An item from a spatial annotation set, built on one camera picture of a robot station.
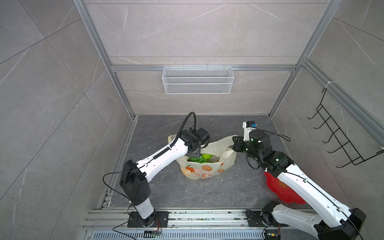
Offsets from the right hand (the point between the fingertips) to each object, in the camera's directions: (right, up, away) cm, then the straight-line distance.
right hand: (232, 136), depth 74 cm
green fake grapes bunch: (-17, -15, +16) cm, 28 cm away
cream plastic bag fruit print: (-4, -11, -2) cm, 12 cm away
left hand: (-21, -7, +6) cm, 23 cm away
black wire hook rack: (+47, -3, -11) cm, 48 cm away
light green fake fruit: (-11, -13, +17) cm, 25 cm away
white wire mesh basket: (-17, +37, +27) cm, 49 cm away
